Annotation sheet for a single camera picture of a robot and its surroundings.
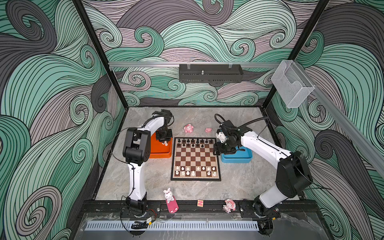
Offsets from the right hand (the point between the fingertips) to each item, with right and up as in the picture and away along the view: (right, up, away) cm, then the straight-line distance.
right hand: (218, 152), depth 85 cm
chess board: (-15, -5, +5) cm, 16 cm away
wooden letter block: (-12, -23, -11) cm, 28 cm away
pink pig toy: (-4, +12, +19) cm, 22 cm away
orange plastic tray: (-35, 0, +3) cm, 35 cm away
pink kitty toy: (-18, +13, +18) cm, 28 cm away
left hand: (-32, +6, +12) cm, 34 cm away
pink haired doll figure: (+3, -23, -13) cm, 27 cm away
